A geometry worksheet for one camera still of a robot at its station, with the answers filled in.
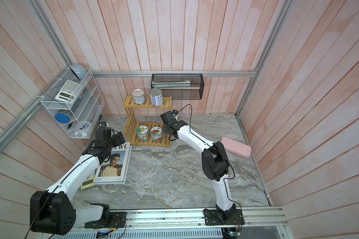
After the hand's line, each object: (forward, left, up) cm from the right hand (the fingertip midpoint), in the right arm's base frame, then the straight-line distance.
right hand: (167, 127), depth 95 cm
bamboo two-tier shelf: (+7, +27, -4) cm, 28 cm away
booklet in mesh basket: (+17, +5, +21) cm, 27 cm away
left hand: (-11, +30, +4) cm, 32 cm away
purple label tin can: (+5, +5, +21) cm, 22 cm away
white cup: (-9, +48, +10) cm, 50 cm away
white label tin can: (+8, +16, +19) cm, 27 cm away
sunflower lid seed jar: (-3, +17, -3) cm, 17 cm away
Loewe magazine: (-26, +30, -9) cm, 41 cm away
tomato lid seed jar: (-4, +8, -3) cm, 9 cm away
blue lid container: (-10, +54, +19) cm, 58 cm away
